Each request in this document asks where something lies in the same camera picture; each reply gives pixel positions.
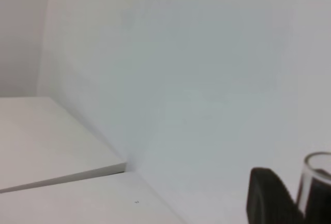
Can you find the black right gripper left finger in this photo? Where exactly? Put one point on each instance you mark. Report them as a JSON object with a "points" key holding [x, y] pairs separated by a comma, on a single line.
{"points": [[268, 200]]}

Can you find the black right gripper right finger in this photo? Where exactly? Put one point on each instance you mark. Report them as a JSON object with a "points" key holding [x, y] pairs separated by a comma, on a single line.
{"points": [[313, 199]]}

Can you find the clear glass test tube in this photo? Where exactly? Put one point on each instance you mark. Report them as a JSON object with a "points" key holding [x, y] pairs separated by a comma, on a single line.
{"points": [[315, 161]]}

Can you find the white adjacent desk board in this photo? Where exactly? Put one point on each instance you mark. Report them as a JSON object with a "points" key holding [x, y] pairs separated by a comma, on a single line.
{"points": [[42, 144]]}

